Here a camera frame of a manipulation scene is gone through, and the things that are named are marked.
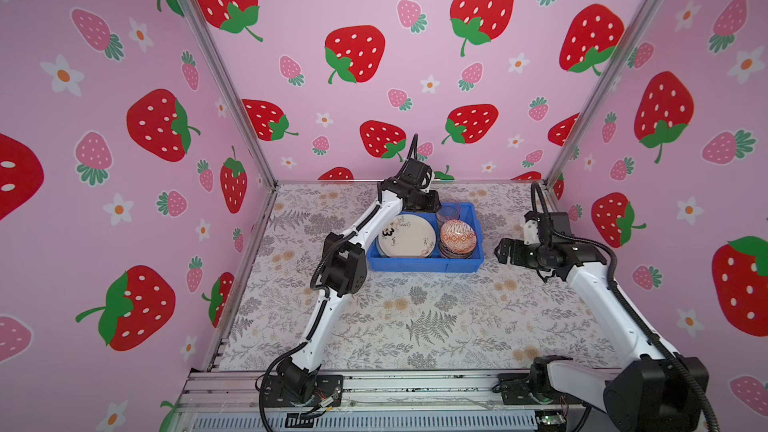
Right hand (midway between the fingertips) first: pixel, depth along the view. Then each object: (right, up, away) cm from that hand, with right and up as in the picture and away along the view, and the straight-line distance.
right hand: (510, 251), depth 82 cm
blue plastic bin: (-20, -5, +11) cm, 23 cm away
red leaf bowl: (-15, -2, +6) cm, 16 cm away
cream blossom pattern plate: (-29, +2, +19) cm, 35 cm away
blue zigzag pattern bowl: (-12, +3, +12) cm, 17 cm away
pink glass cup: (-14, +11, +19) cm, 26 cm away
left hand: (-18, +13, +13) cm, 26 cm away
